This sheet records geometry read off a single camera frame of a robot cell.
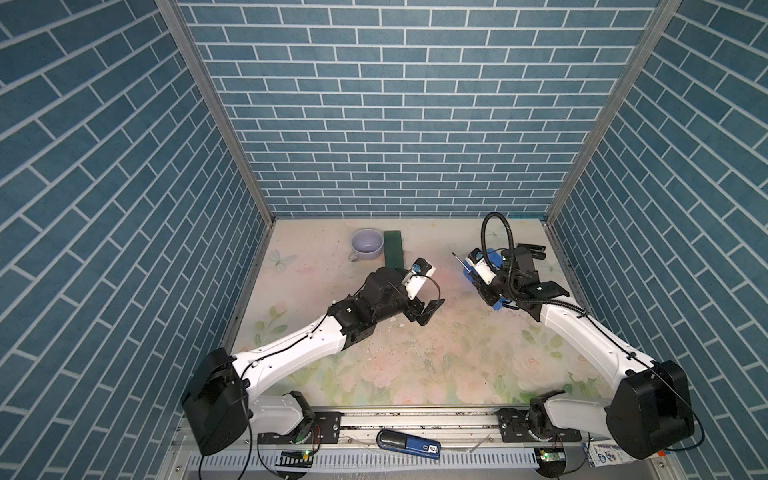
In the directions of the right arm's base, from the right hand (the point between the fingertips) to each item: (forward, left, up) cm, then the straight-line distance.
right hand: (477, 274), depth 86 cm
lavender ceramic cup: (+19, +37, -12) cm, 43 cm away
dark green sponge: (+17, +27, -12) cm, 34 cm away
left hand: (-10, +14, +7) cm, 18 cm away
